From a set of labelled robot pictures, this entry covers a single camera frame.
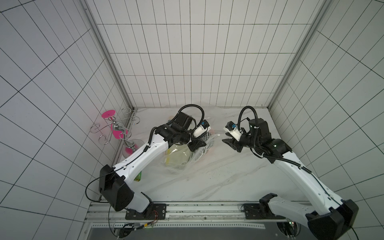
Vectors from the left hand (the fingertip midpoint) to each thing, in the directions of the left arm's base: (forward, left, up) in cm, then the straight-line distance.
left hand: (200, 146), depth 73 cm
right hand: (+6, -13, +3) cm, 15 cm away
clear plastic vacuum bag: (+7, -9, -19) cm, 22 cm away
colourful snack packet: (-11, +32, -14) cm, 37 cm away
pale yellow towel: (+3, +13, -16) cm, 21 cm away
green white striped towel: (-2, 0, -3) cm, 4 cm away
